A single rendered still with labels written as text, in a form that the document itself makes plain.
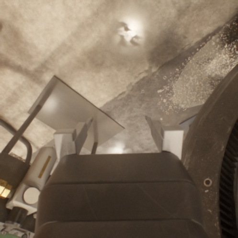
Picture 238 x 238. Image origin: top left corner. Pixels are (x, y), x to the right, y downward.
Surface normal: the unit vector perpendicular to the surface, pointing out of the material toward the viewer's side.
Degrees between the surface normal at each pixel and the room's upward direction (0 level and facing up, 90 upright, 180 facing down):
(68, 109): 0
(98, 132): 0
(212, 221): 90
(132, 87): 0
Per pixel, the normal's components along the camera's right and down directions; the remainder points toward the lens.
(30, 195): 0.68, -0.50
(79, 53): -0.11, 0.65
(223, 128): -0.73, -0.56
